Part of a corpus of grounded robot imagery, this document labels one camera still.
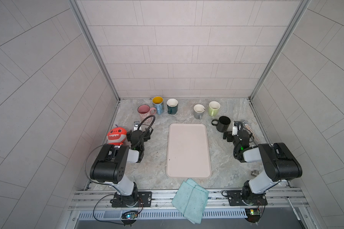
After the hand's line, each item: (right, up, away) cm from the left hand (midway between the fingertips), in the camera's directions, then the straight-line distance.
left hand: (141, 126), depth 94 cm
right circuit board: (+61, -40, -26) cm, 77 cm away
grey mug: (+39, +10, +7) cm, 41 cm away
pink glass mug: (+1, +10, +4) cm, 11 cm away
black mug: (+54, +1, +2) cm, 54 cm away
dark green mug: (+20, +14, +6) cm, 25 cm away
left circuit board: (+2, -39, -29) cm, 49 cm away
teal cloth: (+31, -34, -24) cm, 52 cm away
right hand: (+60, -1, +1) cm, 60 cm away
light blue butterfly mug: (+9, +16, +8) cm, 21 cm away
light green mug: (+49, +12, +5) cm, 51 cm away
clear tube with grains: (+74, -6, -2) cm, 74 cm away
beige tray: (+31, -17, -7) cm, 36 cm away
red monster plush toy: (-13, -5, -9) cm, 16 cm away
